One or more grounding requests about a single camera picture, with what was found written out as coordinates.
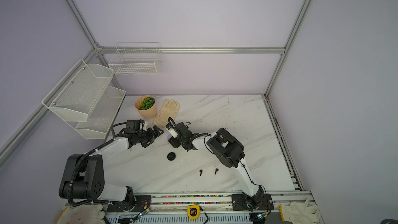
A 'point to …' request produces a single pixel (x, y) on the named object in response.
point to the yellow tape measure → (194, 211)
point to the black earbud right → (216, 170)
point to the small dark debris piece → (188, 122)
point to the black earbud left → (200, 171)
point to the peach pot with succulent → (146, 106)
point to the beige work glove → (170, 109)
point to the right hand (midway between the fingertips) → (171, 136)
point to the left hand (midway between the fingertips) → (158, 136)
